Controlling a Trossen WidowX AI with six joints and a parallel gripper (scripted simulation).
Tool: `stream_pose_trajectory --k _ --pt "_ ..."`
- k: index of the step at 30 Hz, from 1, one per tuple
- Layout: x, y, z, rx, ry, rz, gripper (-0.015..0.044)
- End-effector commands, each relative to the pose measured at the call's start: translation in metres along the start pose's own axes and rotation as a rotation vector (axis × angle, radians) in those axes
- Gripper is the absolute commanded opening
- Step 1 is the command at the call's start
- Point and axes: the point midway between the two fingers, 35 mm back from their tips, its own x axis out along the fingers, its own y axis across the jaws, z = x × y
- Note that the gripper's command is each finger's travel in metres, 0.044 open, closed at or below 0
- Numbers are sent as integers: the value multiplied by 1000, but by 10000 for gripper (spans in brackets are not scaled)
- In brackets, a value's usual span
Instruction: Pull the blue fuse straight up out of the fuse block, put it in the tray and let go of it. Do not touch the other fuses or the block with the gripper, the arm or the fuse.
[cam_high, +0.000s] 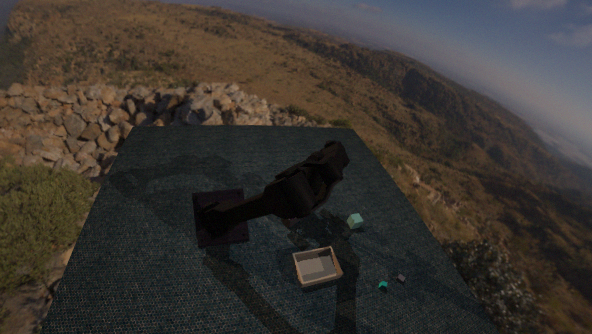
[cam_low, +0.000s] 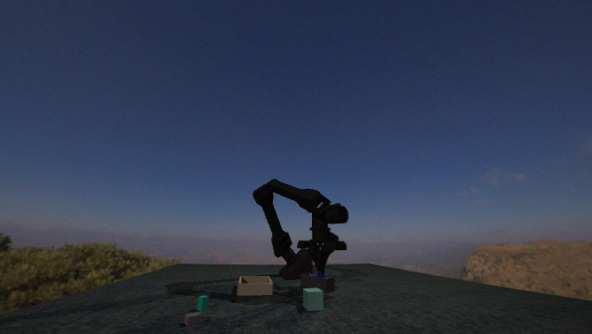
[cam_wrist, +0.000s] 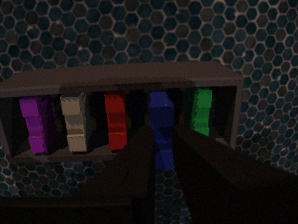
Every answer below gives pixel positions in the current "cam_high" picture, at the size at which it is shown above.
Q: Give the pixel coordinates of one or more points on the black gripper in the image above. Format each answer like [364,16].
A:
[316,182]

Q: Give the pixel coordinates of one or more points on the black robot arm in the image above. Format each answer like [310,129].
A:
[288,196]

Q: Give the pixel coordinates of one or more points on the brown shallow tray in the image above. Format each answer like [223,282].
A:
[316,266]

